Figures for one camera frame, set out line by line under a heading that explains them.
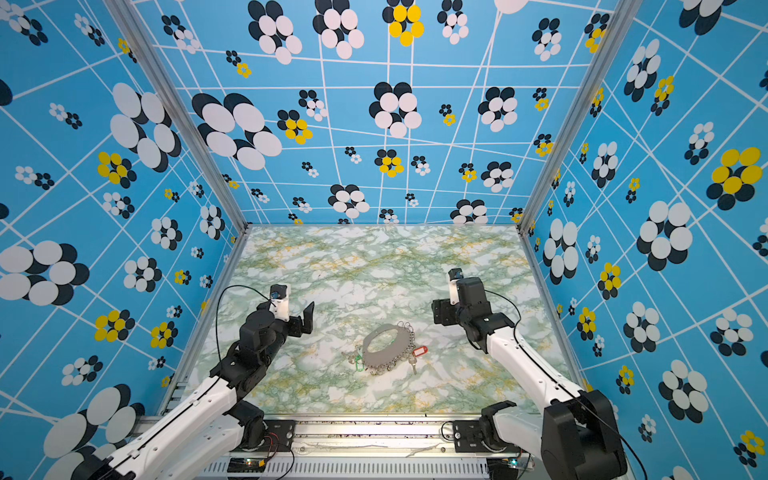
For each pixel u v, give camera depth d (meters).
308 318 0.75
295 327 0.72
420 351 0.87
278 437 0.73
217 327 0.63
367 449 0.72
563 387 0.43
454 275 0.76
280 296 0.68
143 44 0.73
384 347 0.89
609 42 0.72
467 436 0.73
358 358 0.86
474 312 0.65
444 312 0.76
